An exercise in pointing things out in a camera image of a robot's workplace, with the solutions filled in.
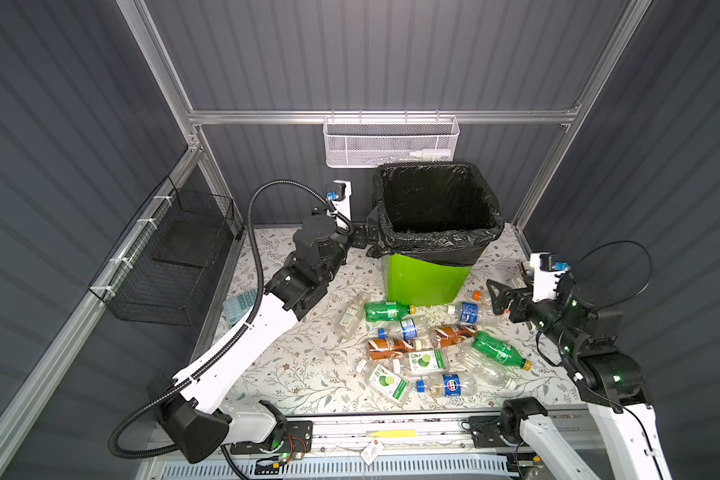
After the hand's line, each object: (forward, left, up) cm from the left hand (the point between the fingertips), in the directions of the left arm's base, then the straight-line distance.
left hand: (356, 205), depth 65 cm
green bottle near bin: (-5, -9, -38) cm, 39 cm away
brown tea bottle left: (-17, -6, -38) cm, 42 cm away
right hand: (-16, -33, -10) cm, 38 cm away
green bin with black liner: (+20, -25, -26) cm, 41 cm away
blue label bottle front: (-28, -22, -38) cm, 52 cm away
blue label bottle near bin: (-7, -33, -38) cm, 51 cm away
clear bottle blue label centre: (-12, -14, -38) cm, 42 cm away
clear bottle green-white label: (-7, +2, -37) cm, 38 cm away
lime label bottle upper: (-21, -17, -40) cm, 48 cm away
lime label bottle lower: (-25, -6, -39) cm, 47 cm away
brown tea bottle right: (-14, -27, -38) cm, 48 cm away
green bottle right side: (-20, -39, -38) cm, 58 cm away
